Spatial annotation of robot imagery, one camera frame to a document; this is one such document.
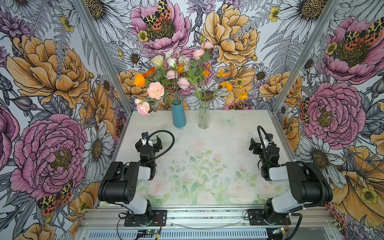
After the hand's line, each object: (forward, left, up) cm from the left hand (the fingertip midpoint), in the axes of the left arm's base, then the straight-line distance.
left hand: (149, 141), depth 93 cm
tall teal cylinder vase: (+19, -17, 0) cm, 25 cm away
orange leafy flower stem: (+30, -6, +26) cm, 41 cm away
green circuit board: (-45, -4, -10) cm, 47 cm away
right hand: (-1, -67, 0) cm, 67 cm away
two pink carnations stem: (+25, -20, +24) cm, 40 cm away
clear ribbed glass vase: (+21, -34, 0) cm, 40 cm away
